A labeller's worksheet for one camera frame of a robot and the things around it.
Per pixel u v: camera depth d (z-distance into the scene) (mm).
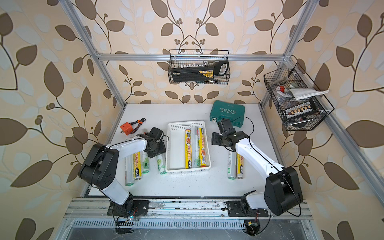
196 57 902
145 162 866
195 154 889
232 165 845
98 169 467
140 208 742
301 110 668
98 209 767
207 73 825
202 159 872
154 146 787
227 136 640
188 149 927
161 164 858
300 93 632
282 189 408
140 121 1087
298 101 696
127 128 1016
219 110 1118
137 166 862
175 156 924
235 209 737
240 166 847
